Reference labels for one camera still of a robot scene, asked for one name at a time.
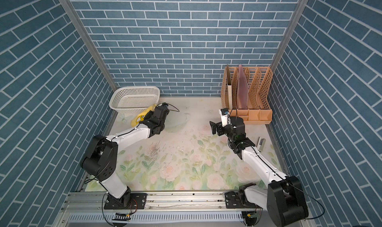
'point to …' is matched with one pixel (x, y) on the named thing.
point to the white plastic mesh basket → (134, 100)
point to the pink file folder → (242, 88)
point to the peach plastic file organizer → (258, 110)
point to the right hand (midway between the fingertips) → (220, 119)
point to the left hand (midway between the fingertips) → (153, 114)
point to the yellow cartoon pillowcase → (136, 121)
